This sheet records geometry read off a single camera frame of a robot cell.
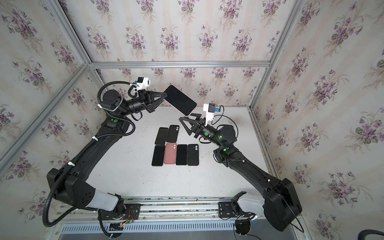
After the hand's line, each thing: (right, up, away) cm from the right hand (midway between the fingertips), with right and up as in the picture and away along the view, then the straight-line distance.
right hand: (179, 118), depth 60 cm
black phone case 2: (+5, -23, +34) cm, 41 cm away
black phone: (-16, -11, +42) cm, 46 cm away
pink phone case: (-9, -22, +34) cm, 41 cm away
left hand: (-5, +10, -2) cm, 11 cm away
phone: (-17, -23, +34) cm, 44 cm away
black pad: (-2, -22, +34) cm, 41 cm away
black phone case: (-9, -10, +46) cm, 48 cm away
